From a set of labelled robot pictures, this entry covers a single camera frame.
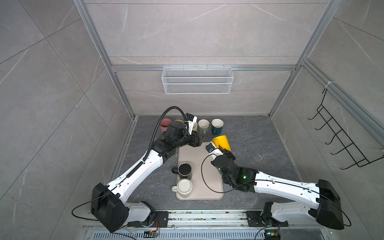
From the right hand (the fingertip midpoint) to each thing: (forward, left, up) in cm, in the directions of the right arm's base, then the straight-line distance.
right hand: (219, 146), depth 75 cm
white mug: (-15, +19, -15) cm, 28 cm away
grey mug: (+25, +7, -14) cm, 30 cm away
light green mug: (+24, +12, -13) cm, 30 cm away
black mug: (-6, +19, -14) cm, 25 cm away
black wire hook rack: (-12, -54, +10) cm, 56 cm away
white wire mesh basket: (+49, +11, +7) cm, 51 cm away
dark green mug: (+27, -3, -15) cm, 31 cm away
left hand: (+5, +9, +7) cm, 12 cm away
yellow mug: (+3, -2, 0) cm, 3 cm away
